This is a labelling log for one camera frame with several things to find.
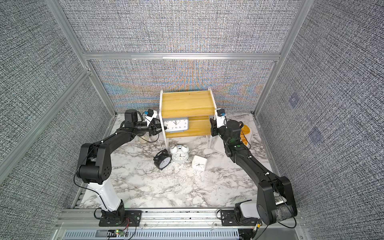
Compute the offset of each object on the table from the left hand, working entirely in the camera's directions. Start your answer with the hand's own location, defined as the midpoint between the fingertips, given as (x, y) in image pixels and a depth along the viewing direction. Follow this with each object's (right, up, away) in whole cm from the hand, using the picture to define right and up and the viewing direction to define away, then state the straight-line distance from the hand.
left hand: (167, 124), depth 86 cm
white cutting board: (+33, -15, +15) cm, 39 cm away
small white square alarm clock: (+19, -23, +1) cm, 30 cm away
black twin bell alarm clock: (-2, -20, -2) cm, 20 cm away
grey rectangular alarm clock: (+6, 0, -1) cm, 6 cm away
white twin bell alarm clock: (+8, -17, +1) cm, 19 cm away
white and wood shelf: (+18, +9, -7) cm, 21 cm away
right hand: (+26, +5, -6) cm, 27 cm away
